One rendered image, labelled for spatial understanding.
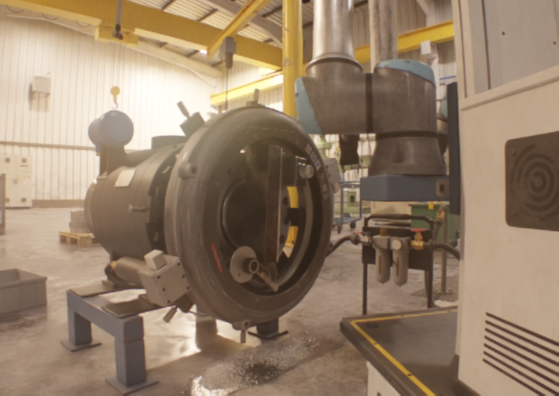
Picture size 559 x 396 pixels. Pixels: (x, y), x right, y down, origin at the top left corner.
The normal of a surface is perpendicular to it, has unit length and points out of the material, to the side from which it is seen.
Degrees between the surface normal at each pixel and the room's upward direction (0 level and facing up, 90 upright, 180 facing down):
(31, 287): 90
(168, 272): 90
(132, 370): 90
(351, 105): 105
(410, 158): 70
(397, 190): 90
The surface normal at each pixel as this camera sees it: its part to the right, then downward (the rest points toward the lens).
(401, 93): -0.25, -0.02
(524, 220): -0.99, 0.00
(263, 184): -0.65, -0.07
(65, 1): 0.68, -0.01
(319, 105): -0.23, 0.25
